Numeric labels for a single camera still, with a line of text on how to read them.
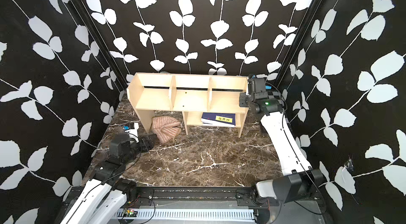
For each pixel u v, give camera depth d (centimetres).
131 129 67
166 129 94
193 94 84
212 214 70
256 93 55
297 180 38
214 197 75
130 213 71
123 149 56
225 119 84
